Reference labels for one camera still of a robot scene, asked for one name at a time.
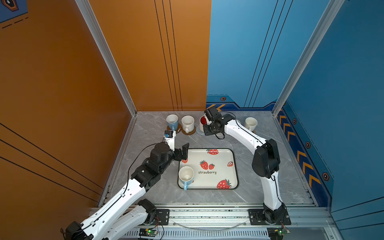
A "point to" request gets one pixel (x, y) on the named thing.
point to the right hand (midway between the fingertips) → (205, 130)
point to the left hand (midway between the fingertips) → (181, 141)
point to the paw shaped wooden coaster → (254, 131)
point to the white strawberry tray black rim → (214, 168)
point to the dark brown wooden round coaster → (178, 130)
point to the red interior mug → (202, 121)
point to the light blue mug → (186, 175)
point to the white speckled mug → (188, 123)
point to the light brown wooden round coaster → (189, 133)
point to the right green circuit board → (276, 233)
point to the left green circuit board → (147, 232)
